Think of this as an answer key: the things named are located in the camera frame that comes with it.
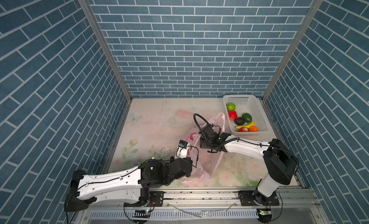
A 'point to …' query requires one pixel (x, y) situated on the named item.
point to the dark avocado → (239, 121)
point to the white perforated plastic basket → (250, 104)
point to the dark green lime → (247, 118)
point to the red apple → (232, 115)
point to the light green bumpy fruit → (230, 106)
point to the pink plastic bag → (205, 164)
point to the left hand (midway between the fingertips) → (195, 163)
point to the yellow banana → (251, 124)
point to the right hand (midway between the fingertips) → (204, 142)
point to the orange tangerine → (253, 128)
